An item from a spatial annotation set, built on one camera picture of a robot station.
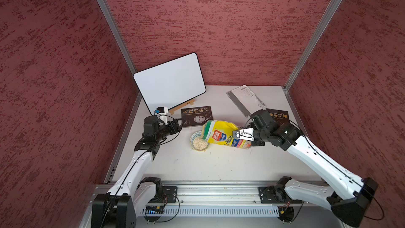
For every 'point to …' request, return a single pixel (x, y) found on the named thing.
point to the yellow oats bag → (220, 132)
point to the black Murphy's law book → (281, 116)
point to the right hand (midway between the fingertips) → (249, 131)
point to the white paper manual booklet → (246, 101)
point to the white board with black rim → (171, 84)
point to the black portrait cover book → (196, 116)
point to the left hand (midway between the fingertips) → (180, 123)
